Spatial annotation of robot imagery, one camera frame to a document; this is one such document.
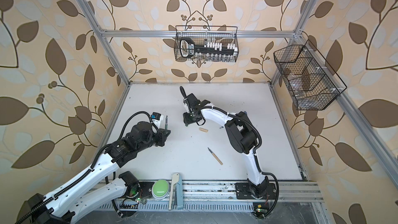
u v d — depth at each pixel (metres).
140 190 0.74
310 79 0.75
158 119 0.68
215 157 0.85
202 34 0.91
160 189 0.73
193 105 0.75
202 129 0.96
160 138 0.67
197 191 0.75
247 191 0.73
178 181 0.74
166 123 0.75
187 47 0.84
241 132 0.54
